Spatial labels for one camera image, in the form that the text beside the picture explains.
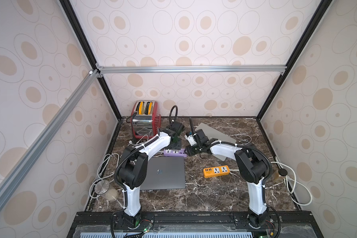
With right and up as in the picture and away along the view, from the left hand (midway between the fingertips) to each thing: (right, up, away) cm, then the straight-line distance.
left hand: (179, 145), depth 93 cm
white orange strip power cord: (+68, -27, -12) cm, 74 cm away
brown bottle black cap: (+55, -16, -12) cm, 58 cm away
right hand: (+4, -5, +4) cm, 8 cm away
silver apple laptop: (+26, +7, +18) cm, 32 cm away
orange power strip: (+22, -15, -5) cm, 27 cm away
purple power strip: (0, -6, +4) cm, 7 cm away
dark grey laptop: (-8, -17, -3) cm, 19 cm away
